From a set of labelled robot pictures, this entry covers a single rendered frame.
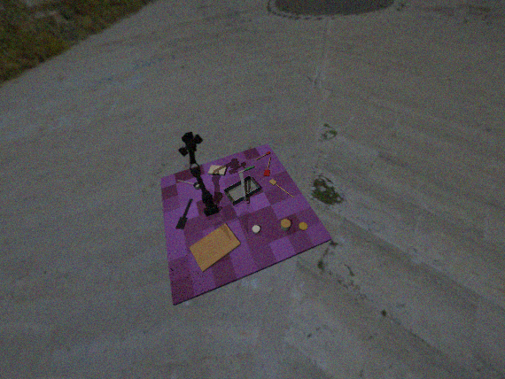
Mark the grey rectangular roasting tin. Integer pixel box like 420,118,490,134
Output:
224,175,260,205

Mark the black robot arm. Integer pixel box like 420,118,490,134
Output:
182,132,214,209

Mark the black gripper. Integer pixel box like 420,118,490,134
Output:
178,135,203,156

